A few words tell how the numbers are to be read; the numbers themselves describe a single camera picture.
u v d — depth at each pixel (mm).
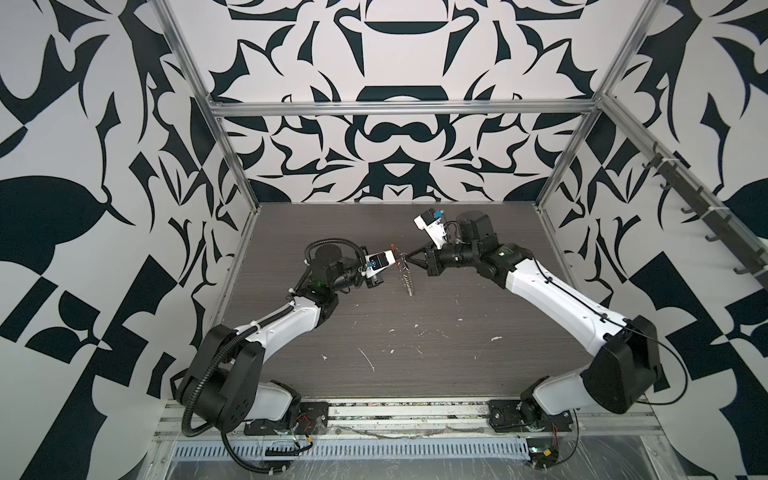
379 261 626
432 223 673
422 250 699
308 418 737
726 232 549
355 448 713
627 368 412
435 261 662
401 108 909
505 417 740
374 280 700
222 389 420
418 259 727
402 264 759
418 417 759
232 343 425
